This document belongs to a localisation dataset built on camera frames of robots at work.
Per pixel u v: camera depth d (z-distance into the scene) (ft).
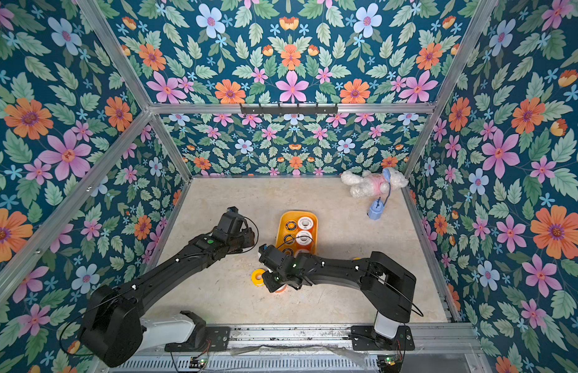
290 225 3.28
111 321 1.34
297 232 3.12
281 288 2.33
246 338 2.46
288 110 3.08
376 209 3.23
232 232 2.16
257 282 2.81
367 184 3.43
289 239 3.14
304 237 3.02
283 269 2.06
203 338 2.31
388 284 1.41
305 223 3.16
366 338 2.35
